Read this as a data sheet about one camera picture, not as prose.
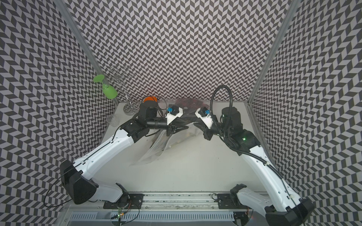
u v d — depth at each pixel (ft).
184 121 2.13
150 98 3.92
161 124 1.94
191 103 3.78
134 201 2.33
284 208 1.20
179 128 2.04
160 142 2.37
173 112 1.78
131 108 4.37
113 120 3.46
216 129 1.80
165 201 2.43
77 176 1.28
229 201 2.16
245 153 1.45
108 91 3.24
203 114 1.75
